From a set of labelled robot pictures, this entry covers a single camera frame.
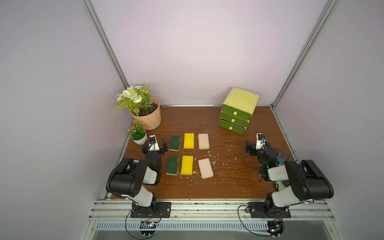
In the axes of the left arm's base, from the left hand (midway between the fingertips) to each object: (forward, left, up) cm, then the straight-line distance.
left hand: (155, 138), depth 88 cm
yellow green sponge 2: (-13, -11, -10) cm, 19 cm away
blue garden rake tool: (-8, -78, -11) cm, 79 cm away
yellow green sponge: (+2, -10, -9) cm, 14 cm away
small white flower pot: (0, +10, -4) cm, 10 cm away
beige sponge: (+4, -29, -10) cm, 31 cm away
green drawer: (+15, -49, +9) cm, 52 cm away
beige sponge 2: (-14, -30, -10) cm, 35 cm away
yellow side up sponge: (+7, -19, -11) cm, 23 cm away
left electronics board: (-43, -2, -14) cm, 45 cm away
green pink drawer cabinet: (+26, -56, +8) cm, 62 cm away
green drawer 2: (+15, -49, +1) cm, 52 cm away
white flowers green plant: (+14, +10, +19) cm, 26 cm away
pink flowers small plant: (+6, +13, 0) cm, 14 cm away
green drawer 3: (+14, -49, -6) cm, 51 cm away
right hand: (+2, -62, -1) cm, 62 cm away
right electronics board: (-41, -63, -12) cm, 77 cm away
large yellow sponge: (-12, -19, -12) cm, 25 cm away
